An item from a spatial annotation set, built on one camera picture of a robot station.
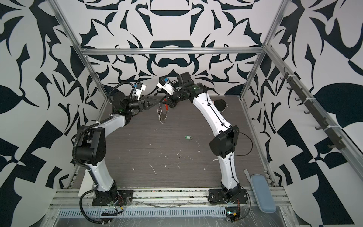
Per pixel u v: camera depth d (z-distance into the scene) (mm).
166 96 708
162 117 830
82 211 674
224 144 584
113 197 662
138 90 731
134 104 743
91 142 508
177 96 684
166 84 683
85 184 743
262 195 738
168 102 686
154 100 763
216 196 743
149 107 760
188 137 964
